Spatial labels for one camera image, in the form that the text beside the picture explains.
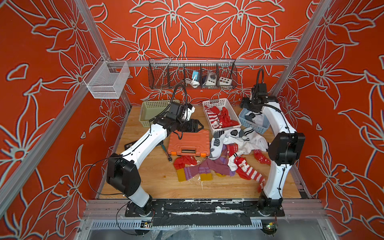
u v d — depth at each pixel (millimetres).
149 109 1168
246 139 954
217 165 854
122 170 432
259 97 709
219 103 1171
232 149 919
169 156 921
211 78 907
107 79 931
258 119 1064
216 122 1024
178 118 646
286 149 533
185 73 998
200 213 727
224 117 1024
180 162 876
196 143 941
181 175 836
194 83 850
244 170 832
